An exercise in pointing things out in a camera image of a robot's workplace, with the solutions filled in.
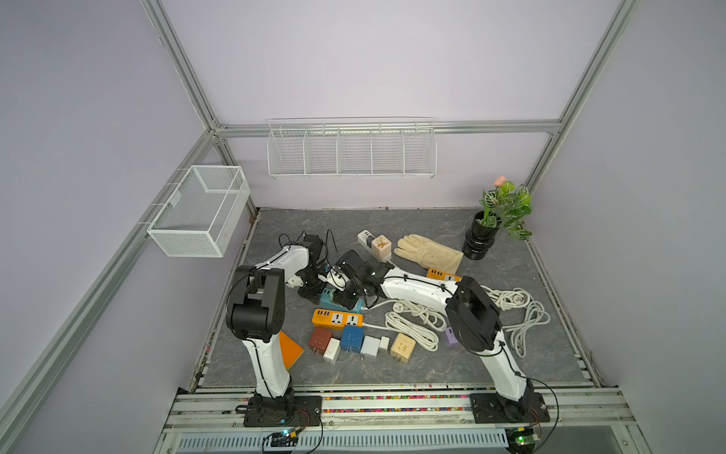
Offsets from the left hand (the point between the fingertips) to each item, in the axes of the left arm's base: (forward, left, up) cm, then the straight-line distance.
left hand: (327, 291), depth 94 cm
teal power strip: (-4, -1, +1) cm, 4 cm away
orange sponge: (-18, +11, -2) cm, 21 cm away
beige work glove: (+16, -35, -2) cm, 38 cm away
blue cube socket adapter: (-18, -8, +3) cm, 20 cm away
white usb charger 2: (-19, -13, 0) cm, 23 cm away
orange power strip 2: (+4, -38, 0) cm, 39 cm away
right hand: (-3, -4, +4) cm, 6 cm away
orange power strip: (-10, -3, +1) cm, 11 cm away
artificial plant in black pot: (+15, -60, +21) cm, 65 cm away
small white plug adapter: (-19, -18, +1) cm, 26 cm away
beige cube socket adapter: (-22, -22, +4) cm, 31 cm away
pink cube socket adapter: (+13, -19, +6) cm, 24 cm away
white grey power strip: (+21, -14, +2) cm, 25 cm away
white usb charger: (-21, -3, +3) cm, 21 cm away
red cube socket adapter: (-17, +1, +3) cm, 18 cm away
